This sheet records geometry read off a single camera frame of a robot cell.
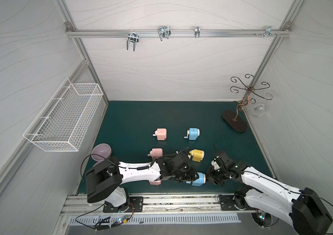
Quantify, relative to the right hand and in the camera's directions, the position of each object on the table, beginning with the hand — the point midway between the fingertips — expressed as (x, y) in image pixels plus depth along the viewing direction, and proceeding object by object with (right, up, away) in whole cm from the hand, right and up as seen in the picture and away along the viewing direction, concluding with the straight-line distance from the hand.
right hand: (203, 179), depth 81 cm
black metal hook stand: (+28, +34, +28) cm, 52 cm away
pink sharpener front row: (-27, 0, -4) cm, 27 cm away
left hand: (-5, +2, -7) cm, 8 cm away
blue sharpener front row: (-3, +1, -6) cm, 7 cm away
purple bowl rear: (-61, +15, +8) cm, 63 cm away
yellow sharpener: (-3, +12, +3) cm, 13 cm away
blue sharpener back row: (-4, +24, +12) cm, 27 cm away
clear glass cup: (+36, +39, +7) cm, 53 cm away
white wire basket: (-70, +33, -11) cm, 78 cm away
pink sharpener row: (-27, +14, +3) cm, 31 cm away
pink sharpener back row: (-24, +24, +13) cm, 36 cm away
